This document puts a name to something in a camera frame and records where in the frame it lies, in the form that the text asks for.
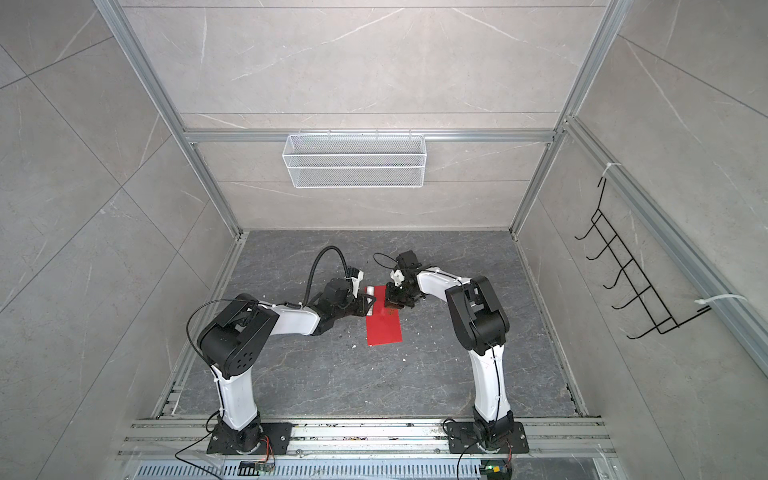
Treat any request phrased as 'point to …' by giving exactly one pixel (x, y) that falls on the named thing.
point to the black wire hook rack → (640, 292)
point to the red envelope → (384, 325)
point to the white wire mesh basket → (355, 161)
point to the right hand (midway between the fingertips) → (385, 301)
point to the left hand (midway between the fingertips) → (374, 292)
